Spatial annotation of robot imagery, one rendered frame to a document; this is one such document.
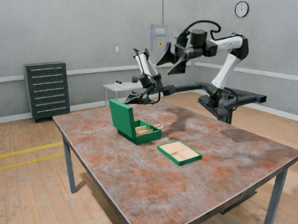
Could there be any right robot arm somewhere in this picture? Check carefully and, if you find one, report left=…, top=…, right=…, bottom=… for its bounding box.
left=133, top=48, right=170, bottom=104

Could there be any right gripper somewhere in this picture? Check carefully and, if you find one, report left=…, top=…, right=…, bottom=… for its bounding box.
left=123, top=88, right=149, bottom=105

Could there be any cream compartment tray with green rim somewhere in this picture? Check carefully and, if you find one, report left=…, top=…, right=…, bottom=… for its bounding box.
left=157, top=140, right=202, bottom=166

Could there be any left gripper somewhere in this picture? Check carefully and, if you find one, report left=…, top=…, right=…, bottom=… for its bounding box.
left=156, top=41, right=195, bottom=75

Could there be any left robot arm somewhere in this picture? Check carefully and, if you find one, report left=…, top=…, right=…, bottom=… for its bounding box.
left=172, top=29, right=249, bottom=117

